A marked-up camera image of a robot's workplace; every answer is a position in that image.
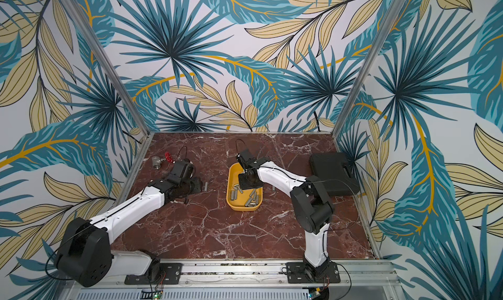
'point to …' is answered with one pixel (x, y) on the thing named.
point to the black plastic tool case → (330, 169)
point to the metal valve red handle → (156, 161)
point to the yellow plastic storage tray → (238, 199)
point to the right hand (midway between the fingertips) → (246, 184)
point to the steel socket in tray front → (253, 200)
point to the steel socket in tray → (234, 193)
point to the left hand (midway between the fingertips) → (198, 186)
